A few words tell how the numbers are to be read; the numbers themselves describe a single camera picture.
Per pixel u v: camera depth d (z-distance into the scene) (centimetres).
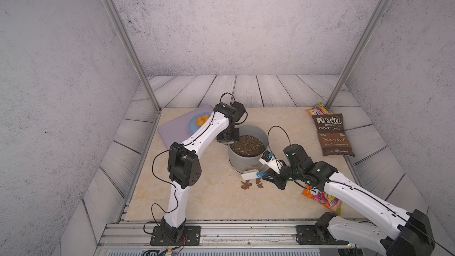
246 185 87
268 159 66
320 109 116
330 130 106
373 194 46
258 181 88
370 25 83
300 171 58
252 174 79
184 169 52
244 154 89
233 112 63
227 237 73
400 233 39
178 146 53
